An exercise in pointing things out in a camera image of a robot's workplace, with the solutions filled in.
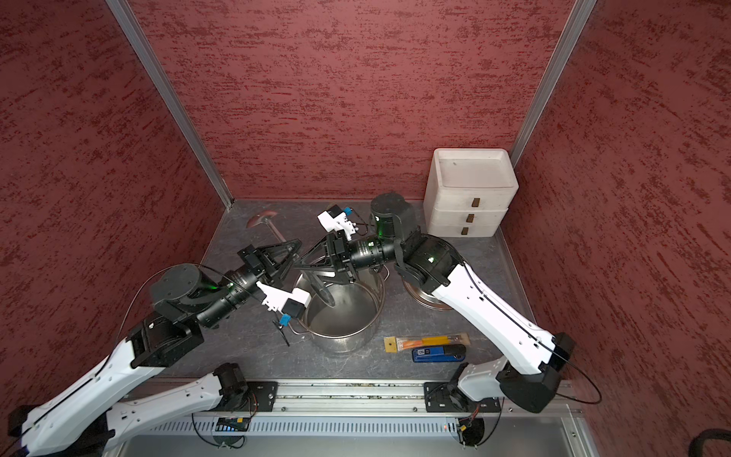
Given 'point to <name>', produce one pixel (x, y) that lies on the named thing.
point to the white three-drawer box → (468, 191)
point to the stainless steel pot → (350, 325)
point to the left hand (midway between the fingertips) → (289, 237)
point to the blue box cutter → (443, 353)
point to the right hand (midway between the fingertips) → (302, 280)
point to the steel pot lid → (425, 299)
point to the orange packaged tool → (402, 343)
